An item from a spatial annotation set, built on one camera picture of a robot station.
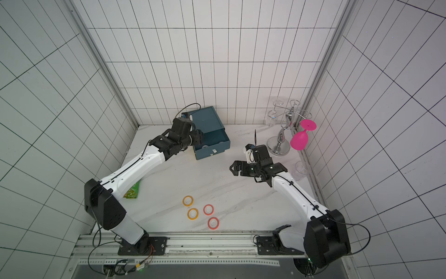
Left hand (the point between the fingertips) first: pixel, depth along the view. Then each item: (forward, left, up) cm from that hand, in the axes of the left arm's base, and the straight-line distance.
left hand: (196, 137), depth 83 cm
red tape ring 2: (-34, -11, -23) cm, 42 cm away
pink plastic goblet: (+3, -53, -5) cm, 53 cm away
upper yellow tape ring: (-25, +5, -23) cm, 34 cm away
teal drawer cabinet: (+5, -9, -8) cm, 13 cm away
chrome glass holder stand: (+12, -49, -21) cm, 54 cm away
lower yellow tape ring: (-29, -1, -23) cm, 37 cm away
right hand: (-12, -18, -9) cm, 23 cm away
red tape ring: (-27, -4, -23) cm, 36 cm away
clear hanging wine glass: (+11, -38, +3) cm, 40 cm away
